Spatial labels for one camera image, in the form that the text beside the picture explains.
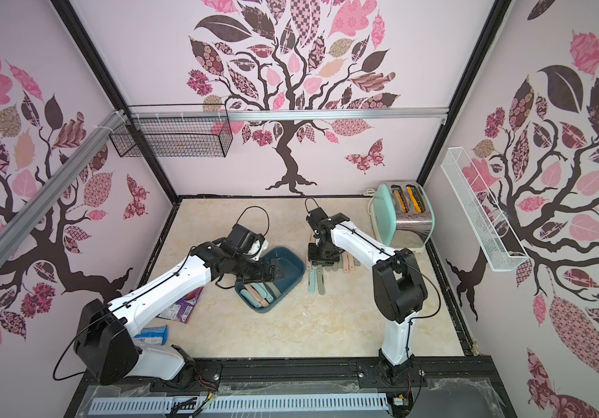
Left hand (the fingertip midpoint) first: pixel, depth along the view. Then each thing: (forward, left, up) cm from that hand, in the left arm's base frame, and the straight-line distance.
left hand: (270, 282), depth 78 cm
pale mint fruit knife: (+7, -13, -14) cm, 21 cm away
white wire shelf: (+10, -67, +13) cm, 69 cm away
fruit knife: (+14, -28, -13) cm, 34 cm away
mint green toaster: (+26, -47, +2) cm, 54 cm away
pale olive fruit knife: (+7, -17, -13) cm, 22 cm away
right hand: (+9, -15, -5) cm, 18 cm away
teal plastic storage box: (+1, +5, -12) cm, 13 cm away
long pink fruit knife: (+1, +6, -12) cm, 13 cm away
